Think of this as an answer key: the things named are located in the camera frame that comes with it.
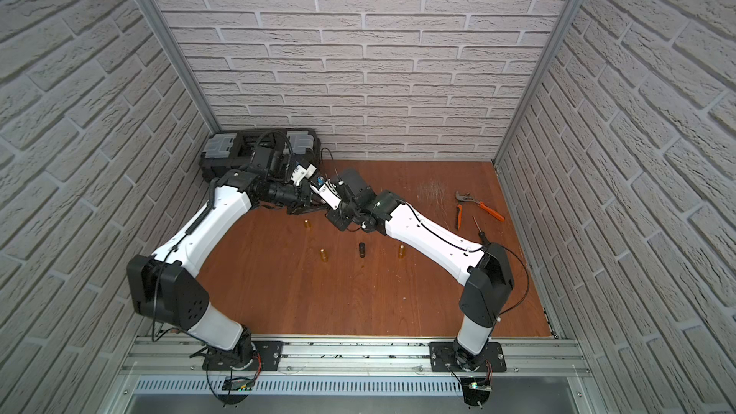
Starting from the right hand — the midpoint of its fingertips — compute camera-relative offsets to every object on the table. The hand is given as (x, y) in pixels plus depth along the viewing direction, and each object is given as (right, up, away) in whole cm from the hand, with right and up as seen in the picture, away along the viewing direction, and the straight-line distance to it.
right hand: (337, 204), depth 78 cm
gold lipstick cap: (-13, -8, +20) cm, 25 cm away
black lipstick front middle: (+6, -15, +11) cm, 20 cm away
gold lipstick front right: (+19, -16, +12) cm, 27 cm away
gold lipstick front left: (-6, -17, +10) cm, 20 cm away
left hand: (-1, +1, -3) cm, 3 cm away
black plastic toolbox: (-43, +18, +20) cm, 51 cm away
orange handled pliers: (+46, +1, +28) cm, 54 cm away
